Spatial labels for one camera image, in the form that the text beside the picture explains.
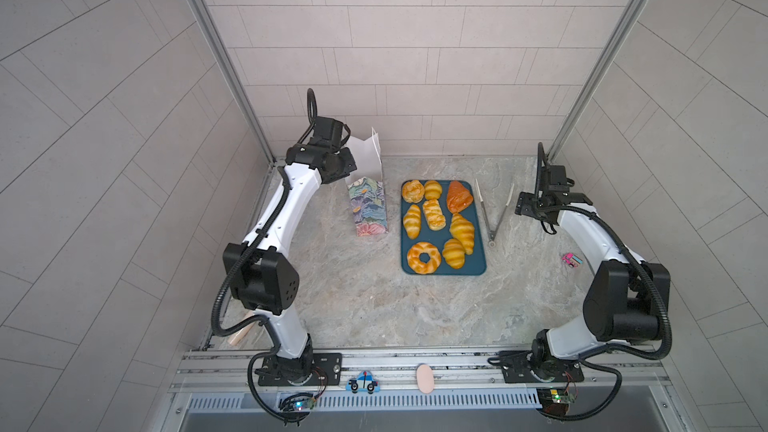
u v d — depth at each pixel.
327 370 0.71
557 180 0.68
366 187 0.81
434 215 0.96
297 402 0.64
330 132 0.62
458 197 1.00
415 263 0.87
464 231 0.93
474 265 0.88
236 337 0.74
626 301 0.43
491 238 0.94
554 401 0.68
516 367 0.71
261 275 0.44
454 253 0.88
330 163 0.57
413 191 1.02
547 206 0.63
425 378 0.70
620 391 0.64
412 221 0.96
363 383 0.68
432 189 1.02
